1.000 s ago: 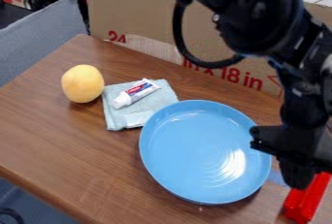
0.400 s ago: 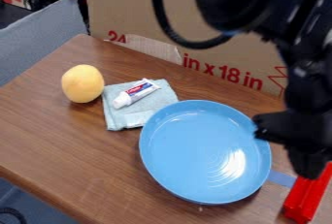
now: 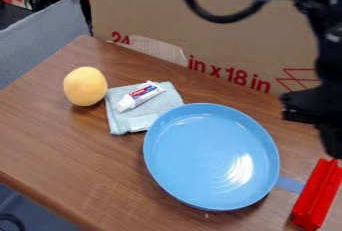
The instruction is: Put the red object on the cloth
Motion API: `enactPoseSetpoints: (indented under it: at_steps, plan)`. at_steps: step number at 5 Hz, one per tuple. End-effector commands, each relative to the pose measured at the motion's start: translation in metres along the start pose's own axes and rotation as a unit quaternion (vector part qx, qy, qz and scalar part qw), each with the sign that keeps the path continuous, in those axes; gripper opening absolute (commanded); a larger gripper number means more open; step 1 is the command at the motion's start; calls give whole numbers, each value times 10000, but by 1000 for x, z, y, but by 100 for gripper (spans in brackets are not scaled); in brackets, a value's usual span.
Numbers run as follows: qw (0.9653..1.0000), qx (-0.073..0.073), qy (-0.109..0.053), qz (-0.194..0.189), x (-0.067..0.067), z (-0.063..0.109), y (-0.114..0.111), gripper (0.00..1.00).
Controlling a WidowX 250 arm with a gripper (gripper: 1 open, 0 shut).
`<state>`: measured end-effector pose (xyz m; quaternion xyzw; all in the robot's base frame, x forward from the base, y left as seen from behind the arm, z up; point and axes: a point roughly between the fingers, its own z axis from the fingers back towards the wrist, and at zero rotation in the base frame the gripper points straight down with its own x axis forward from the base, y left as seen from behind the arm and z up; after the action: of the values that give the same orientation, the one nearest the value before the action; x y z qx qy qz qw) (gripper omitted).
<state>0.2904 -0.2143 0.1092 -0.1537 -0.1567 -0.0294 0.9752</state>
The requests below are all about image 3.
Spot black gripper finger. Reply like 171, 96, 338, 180
319, 124, 342, 159

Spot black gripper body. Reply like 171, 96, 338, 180
278, 34, 342, 129

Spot red plastic block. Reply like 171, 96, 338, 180
291, 159, 342, 231

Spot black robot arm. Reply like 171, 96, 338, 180
255, 0, 342, 159

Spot light blue folded cloth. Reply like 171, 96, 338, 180
105, 81, 183, 135

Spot blue tape strip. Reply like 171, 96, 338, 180
276, 176, 304, 194

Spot brown cardboard box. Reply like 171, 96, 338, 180
91, 0, 319, 95

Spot blue round plate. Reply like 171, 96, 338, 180
143, 103, 280, 211

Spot small toothpaste tube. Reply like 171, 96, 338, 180
115, 81, 164, 112

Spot yellow round fruit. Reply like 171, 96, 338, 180
63, 66, 108, 106

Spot grey padded panel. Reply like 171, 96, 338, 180
0, 0, 89, 89

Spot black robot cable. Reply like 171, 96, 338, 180
175, 0, 272, 25

